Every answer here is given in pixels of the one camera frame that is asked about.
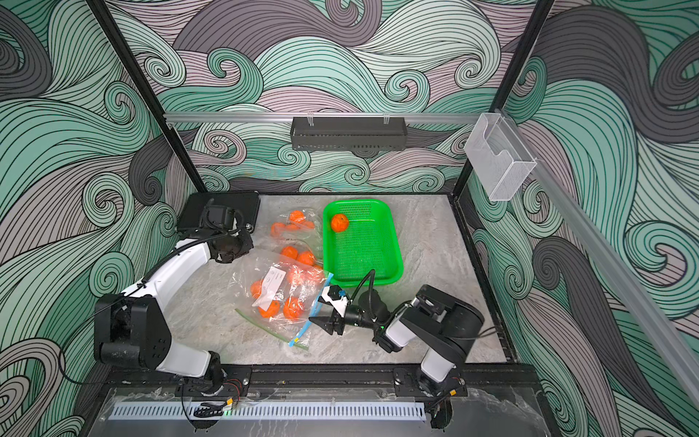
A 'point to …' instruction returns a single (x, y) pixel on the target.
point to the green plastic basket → (369, 243)
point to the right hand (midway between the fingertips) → (314, 310)
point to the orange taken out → (339, 222)
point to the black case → (221, 210)
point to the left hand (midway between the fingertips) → (249, 242)
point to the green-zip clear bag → (286, 330)
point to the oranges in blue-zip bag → (304, 274)
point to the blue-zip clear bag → (278, 289)
